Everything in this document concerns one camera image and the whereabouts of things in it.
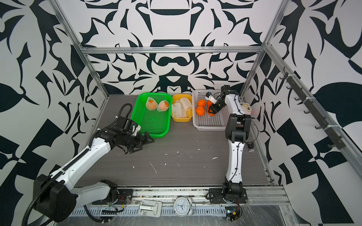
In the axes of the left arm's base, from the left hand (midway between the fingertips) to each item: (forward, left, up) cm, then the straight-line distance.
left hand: (147, 141), depth 79 cm
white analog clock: (-30, -18, -10) cm, 36 cm away
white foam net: (+29, -17, -9) cm, 35 cm away
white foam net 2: (+33, -23, -5) cm, 41 cm away
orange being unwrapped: (+35, -36, -7) cm, 50 cm away
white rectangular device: (-30, -3, -12) cm, 32 cm away
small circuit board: (-33, -43, -14) cm, 56 cm away
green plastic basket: (+31, +2, -12) cm, 33 cm away
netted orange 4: (+33, +2, -6) cm, 34 cm away
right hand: (+31, -44, -7) cm, 54 cm away
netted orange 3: (+25, -40, -9) cm, 48 cm away
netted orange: (+26, -34, -7) cm, 43 cm away
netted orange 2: (+33, -41, -7) cm, 53 cm away
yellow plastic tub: (+28, -26, -12) cm, 40 cm away
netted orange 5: (+32, -7, -7) cm, 33 cm away
